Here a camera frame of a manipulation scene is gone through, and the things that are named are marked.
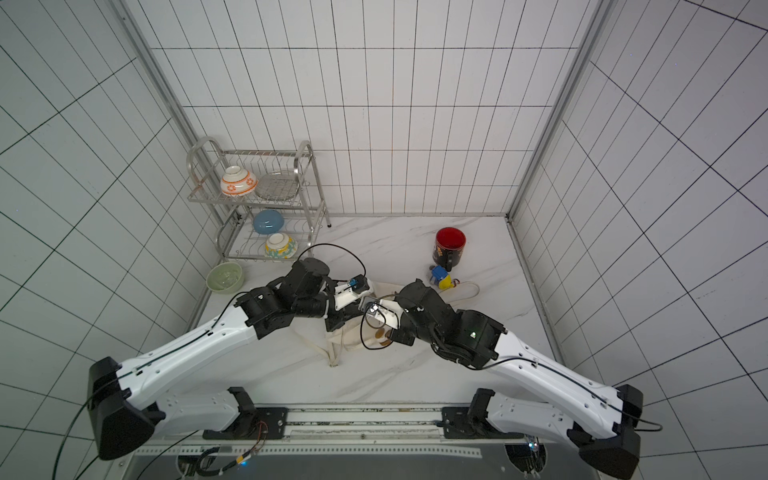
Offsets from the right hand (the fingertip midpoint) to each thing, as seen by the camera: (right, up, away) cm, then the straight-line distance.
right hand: (376, 308), depth 68 cm
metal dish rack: (-51, +16, +36) cm, 65 cm away
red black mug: (+23, +14, +30) cm, 41 cm away
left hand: (-6, -2, +5) cm, 8 cm away
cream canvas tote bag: (-8, -6, +2) cm, 10 cm away
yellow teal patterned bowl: (-34, +14, +32) cm, 49 cm away
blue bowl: (-41, +23, +39) cm, 61 cm away
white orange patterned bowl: (-42, +33, +19) cm, 57 cm away
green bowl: (-52, +3, +30) cm, 60 cm away
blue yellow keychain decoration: (+20, +3, +28) cm, 34 cm away
